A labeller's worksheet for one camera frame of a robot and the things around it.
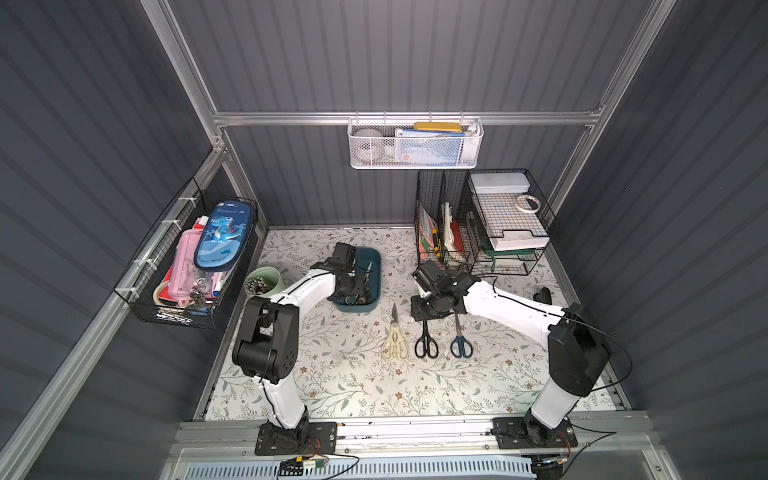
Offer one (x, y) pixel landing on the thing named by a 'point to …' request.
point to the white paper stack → (517, 239)
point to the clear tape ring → (525, 209)
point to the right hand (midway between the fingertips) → (420, 308)
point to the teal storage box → (368, 262)
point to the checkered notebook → (500, 213)
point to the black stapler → (544, 295)
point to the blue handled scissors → (460, 346)
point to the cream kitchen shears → (395, 346)
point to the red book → (457, 235)
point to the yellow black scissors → (365, 296)
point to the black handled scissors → (426, 344)
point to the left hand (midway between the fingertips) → (358, 287)
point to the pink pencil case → (187, 282)
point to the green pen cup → (263, 282)
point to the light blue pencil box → (500, 183)
